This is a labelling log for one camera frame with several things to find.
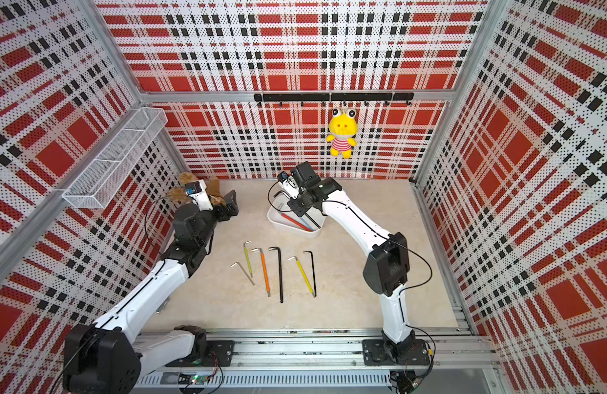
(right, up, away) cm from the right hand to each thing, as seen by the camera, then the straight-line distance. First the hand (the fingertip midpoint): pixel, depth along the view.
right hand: (303, 200), depth 86 cm
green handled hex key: (-23, -23, +10) cm, 34 cm away
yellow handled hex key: (0, -28, +5) cm, 29 cm away
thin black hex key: (+3, -26, +7) cm, 27 cm away
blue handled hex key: (-3, -10, +19) cm, 22 cm away
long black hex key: (-9, -27, +5) cm, 29 cm away
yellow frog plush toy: (+15, +28, +6) cm, 32 cm away
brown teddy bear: (-56, +3, +20) cm, 59 cm away
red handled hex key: (-7, -8, +21) cm, 24 cm away
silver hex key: (-24, -26, +6) cm, 36 cm away
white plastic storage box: (+2, -10, +20) cm, 22 cm away
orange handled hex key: (-15, -26, +7) cm, 31 cm away
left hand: (-25, +2, -6) cm, 26 cm away
